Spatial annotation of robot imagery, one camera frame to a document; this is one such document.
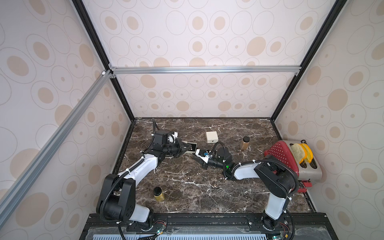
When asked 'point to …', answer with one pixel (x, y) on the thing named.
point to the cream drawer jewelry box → (193, 149)
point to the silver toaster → (306, 171)
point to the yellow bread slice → (308, 153)
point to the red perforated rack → (281, 152)
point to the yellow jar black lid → (158, 195)
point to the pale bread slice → (298, 151)
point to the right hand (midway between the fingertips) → (192, 158)
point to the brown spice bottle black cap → (244, 143)
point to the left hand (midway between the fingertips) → (194, 145)
